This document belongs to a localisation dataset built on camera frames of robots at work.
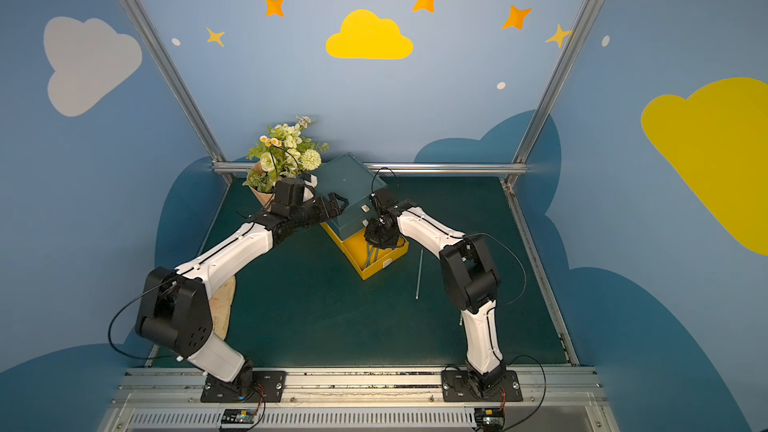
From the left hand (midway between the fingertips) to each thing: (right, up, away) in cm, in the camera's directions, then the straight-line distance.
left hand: (339, 203), depth 88 cm
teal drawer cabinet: (+2, +9, +5) cm, 11 cm away
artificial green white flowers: (-16, +15, -1) cm, 22 cm away
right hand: (+9, -11, +7) cm, 17 cm away
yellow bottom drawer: (+7, -18, +11) cm, 22 cm away
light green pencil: (+11, -17, +12) cm, 23 cm away
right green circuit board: (+40, -54, -15) cm, 69 cm away
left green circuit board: (-22, -53, -16) cm, 60 cm away
